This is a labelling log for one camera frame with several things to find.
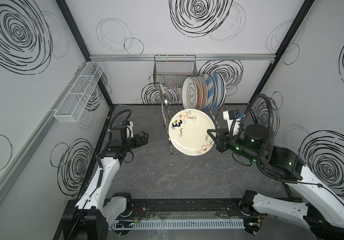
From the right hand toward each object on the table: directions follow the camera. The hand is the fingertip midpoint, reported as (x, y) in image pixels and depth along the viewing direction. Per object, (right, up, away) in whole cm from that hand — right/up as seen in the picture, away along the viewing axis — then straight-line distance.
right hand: (206, 132), depth 56 cm
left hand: (-30, -5, +25) cm, 39 cm away
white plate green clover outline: (-4, +19, +24) cm, 31 cm away
